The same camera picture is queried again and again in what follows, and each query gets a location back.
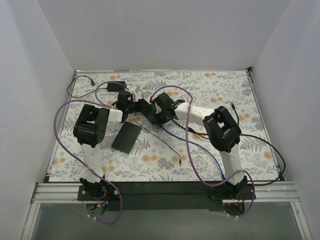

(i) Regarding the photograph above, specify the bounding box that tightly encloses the black network switch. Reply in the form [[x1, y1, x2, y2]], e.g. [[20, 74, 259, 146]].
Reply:
[[142, 102, 165, 126], [111, 121, 142, 154]]

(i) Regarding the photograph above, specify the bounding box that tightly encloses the blue ethernet cable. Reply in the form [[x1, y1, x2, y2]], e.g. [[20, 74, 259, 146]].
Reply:
[[159, 123, 227, 180]]

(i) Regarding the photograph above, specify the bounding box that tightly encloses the black ethernet cable teal plug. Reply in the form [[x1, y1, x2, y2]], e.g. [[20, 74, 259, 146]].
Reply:
[[172, 102, 287, 186]]

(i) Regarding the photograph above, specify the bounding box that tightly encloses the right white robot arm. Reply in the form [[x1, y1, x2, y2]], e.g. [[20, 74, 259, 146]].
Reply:
[[150, 92, 248, 195]]

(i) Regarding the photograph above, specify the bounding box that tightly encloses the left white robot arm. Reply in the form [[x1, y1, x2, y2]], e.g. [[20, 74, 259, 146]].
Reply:
[[73, 90, 156, 184]]

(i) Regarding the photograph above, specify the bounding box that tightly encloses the floral patterned table mat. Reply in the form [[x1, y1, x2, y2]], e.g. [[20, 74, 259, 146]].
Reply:
[[51, 70, 281, 183]]

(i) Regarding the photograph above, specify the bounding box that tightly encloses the black power adapter brick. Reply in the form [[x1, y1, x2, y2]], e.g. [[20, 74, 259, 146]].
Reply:
[[106, 81, 126, 92]]

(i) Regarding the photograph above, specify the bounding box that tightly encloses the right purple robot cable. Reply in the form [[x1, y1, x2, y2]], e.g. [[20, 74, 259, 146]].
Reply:
[[149, 85, 257, 218]]

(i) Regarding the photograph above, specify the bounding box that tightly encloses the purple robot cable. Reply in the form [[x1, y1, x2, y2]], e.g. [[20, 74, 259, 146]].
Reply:
[[52, 82, 138, 225], [149, 85, 257, 218]]

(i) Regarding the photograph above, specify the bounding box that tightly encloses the thin black adapter cable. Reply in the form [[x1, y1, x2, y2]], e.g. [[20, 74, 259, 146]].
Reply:
[[124, 84, 183, 167]]

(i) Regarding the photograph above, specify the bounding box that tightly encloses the thin black power input cord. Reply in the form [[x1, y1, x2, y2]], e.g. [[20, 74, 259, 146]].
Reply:
[[66, 75, 109, 99]]

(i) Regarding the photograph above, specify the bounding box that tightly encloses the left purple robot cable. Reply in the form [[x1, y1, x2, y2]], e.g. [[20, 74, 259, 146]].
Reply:
[[52, 82, 138, 225]]

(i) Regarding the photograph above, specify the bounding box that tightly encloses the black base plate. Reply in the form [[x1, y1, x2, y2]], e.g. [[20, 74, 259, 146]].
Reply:
[[77, 181, 255, 212]]

